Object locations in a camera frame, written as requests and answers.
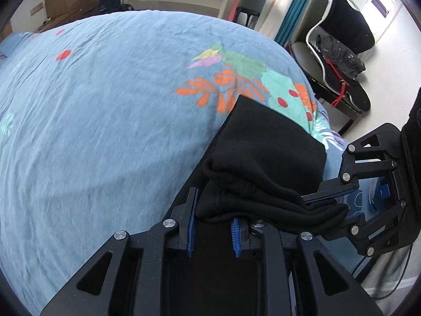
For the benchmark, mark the black lounge chair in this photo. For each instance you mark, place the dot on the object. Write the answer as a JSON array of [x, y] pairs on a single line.
[[342, 20]]

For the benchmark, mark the teal curtain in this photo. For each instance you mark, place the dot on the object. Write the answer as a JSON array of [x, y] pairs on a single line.
[[290, 21]]

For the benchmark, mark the dark green stool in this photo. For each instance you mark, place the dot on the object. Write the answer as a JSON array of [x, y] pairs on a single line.
[[250, 8]]

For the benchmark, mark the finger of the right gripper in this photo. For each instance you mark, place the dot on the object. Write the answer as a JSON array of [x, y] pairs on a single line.
[[330, 189], [353, 220]]

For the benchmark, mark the black pants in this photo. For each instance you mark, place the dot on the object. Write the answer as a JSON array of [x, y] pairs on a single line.
[[260, 167]]

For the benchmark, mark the dark jacket on chair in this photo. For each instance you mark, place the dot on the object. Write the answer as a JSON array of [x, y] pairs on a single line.
[[340, 56]]

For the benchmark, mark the blue patterned bed sheet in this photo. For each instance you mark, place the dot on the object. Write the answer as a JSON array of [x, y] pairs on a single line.
[[103, 120]]

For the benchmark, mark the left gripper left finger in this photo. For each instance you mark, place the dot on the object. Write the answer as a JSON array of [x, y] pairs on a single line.
[[181, 224]]

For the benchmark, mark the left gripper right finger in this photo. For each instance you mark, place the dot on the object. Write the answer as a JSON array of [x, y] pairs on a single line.
[[247, 238]]

